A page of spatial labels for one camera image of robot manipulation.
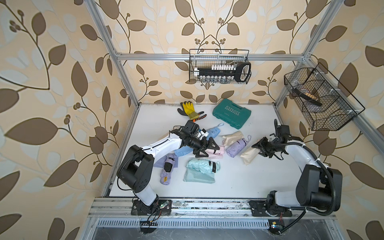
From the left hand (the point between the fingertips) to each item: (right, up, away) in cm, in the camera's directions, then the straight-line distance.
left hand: (212, 149), depth 78 cm
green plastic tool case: (+18, +20, +32) cm, 41 cm away
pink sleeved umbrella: (+3, -7, +13) cm, 15 cm away
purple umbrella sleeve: (-30, -10, +11) cm, 34 cm away
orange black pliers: (-6, +18, +33) cm, 38 cm away
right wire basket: (+56, +24, -5) cm, 61 cm away
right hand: (+26, -1, +9) cm, 27 cm away
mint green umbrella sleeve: (-10, -16, +6) cm, 20 cm away
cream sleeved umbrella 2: (+22, -5, +6) cm, 23 cm away
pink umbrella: (+6, -4, +14) cm, 16 cm away
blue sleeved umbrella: (-17, -3, +13) cm, 22 cm away
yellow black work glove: (-15, +23, +37) cm, 46 cm away
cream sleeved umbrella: (+14, +3, +18) cm, 23 cm away
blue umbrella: (+3, +7, +22) cm, 23 cm away
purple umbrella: (-23, -8, +9) cm, 26 cm away
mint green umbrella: (-1, -11, +6) cm, 12 cm away
